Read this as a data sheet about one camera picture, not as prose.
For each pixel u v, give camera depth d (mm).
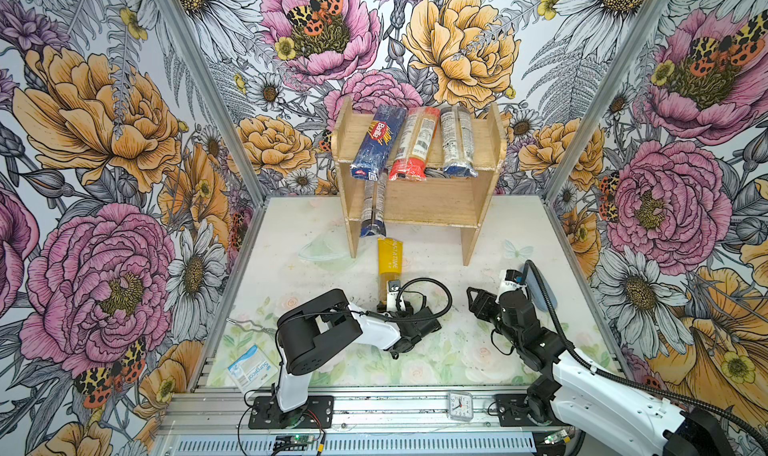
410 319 726
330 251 1062
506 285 752
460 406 743
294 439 712
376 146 682
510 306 634
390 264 989
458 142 690
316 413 737
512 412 739
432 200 943
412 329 716
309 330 503
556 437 715
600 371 518
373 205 866
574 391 546
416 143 688
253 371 796
